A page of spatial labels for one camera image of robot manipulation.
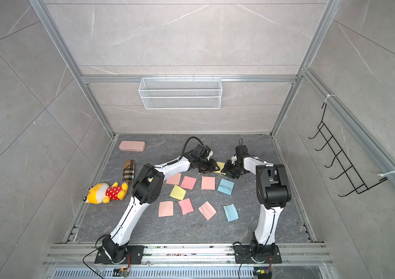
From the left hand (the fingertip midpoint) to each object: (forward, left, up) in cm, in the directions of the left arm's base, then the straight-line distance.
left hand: (221, 167), depth 99 cm
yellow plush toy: (-15, +62, +4) cm, 64 cm away
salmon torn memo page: (-24, +9, -3) cm, 26 cm away
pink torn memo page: (-22, +31, -4) cm, 38 cm away
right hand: (-1, -2, -2) cm, 4 cm away
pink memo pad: (-8, +19, -3) cm, 21 cm away
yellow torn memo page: (-13, +25, -4) cm, 28 cm away
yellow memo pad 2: (-20, +32, +25) cm, 45 cm away
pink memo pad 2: (-8, +8, -3) cm, 12 cm away
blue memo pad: (-12, -2, -2) cm, 12 cm away
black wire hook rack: (-26, -44, +28) cm, 58 cm away
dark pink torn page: (-21, +20, -4) cm, 29 cm away
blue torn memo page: (-25, -2, -3) cm, 25 cm away
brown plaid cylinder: (-1, +53, 0) cm, 53 cm away
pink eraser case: (+20, +56, -2) cm, 60 cm away
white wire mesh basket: (+36, +22, +26) cm, 50 cm away
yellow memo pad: (+3, -1, -3) cm, 4 cm away
